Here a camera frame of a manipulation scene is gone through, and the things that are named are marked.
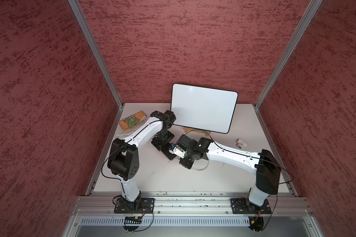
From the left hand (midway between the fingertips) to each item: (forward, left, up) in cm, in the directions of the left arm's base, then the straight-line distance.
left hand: (166, 146), depth 84 cm
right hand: (-9, -11, -2) cm, 14 cm away
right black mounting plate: (-28, -41, -10) cm, 51 cm away
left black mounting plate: (-29, +8, -10) cm, 32 cm away
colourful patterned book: (+25, +28, -8) cm, 38 cm away
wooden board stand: (+13, -26, -5) cm, 29 cm away
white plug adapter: (+7, -48, -8) cm, 49 cm away
